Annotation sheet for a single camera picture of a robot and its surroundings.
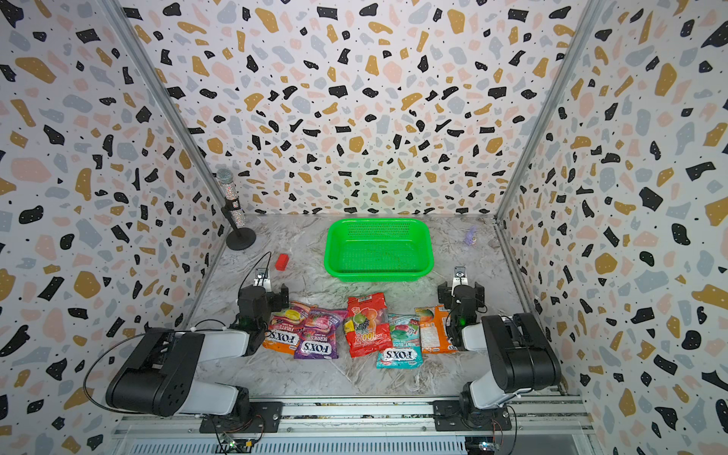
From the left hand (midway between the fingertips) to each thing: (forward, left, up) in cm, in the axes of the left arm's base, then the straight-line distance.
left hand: (269, 284), depth 92 cm
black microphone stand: (+25, +18, -6) cm, 32 cm away
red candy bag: (-13, -32, -2) cm, 35 cm away
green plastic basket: (+20, -36, -7) cm, 41 cm away
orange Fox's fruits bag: (-13, -6, -5) cm, 15 cm away
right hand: (0, -64, -1) cm, 64 cm away
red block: (+14, +1, -6) cm, 15 cm away
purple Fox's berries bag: (-16, -17, -4) cm, 23 cm away
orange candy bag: (-14, -52, -6) cm, 54 cm away
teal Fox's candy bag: (-19, -44, -5) cm, 48 cm away
